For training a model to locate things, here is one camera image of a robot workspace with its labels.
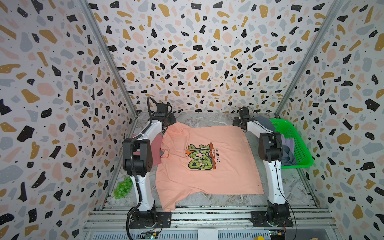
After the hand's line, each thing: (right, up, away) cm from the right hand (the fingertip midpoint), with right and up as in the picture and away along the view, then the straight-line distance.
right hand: (237, 117), depth 113 cm
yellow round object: (-1, -56, -49) cm, 74 cm away
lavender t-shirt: (+32, -17, -13) cm, 38 cm away
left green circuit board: (-52, -58, -43) cm, 89 cm away
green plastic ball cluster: (-69, -40, -34) cm, 86 cm away
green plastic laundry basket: (+34, -9, -9) cm, 36 cm away
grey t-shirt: (+24, -26, -26) cm, 44 cm away
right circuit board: (+9, -59, -42) cm, 73 cm away
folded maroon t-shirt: (-58, -19, -13) cm, 62 cm away
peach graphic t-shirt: (-30, -28, -18) cm, 45 cm away
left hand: (-46, 0, -15) cm, 48 cm away
